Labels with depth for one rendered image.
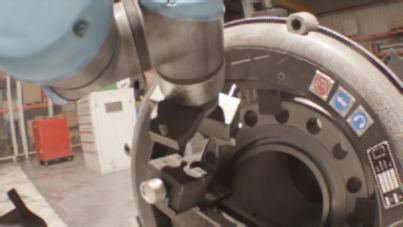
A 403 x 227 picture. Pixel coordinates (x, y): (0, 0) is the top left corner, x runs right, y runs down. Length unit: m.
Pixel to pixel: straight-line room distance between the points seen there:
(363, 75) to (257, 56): 0.18
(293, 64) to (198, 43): 0.18
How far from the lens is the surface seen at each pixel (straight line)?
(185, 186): 0.54
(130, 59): 0.31
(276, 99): 0.61
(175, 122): 0.40
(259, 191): 0.84
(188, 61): 0.34
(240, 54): 0.51
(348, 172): 0.59
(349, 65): 0.44
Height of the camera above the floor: 0.84
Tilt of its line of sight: 2 degrees down
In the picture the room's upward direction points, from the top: 7 degrees counter-clockwise
